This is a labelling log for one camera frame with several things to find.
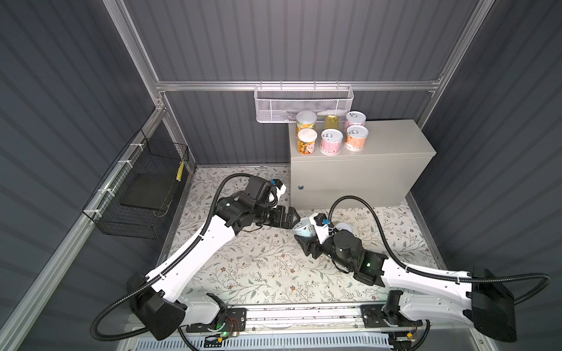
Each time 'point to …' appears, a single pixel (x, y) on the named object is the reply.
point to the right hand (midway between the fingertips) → (304, 231)
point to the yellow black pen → (180, 171)
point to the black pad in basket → (149, 189)
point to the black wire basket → (143, 156)
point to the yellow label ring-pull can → (345, 226)
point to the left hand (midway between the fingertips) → (290, 217)
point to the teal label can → (304, 228)
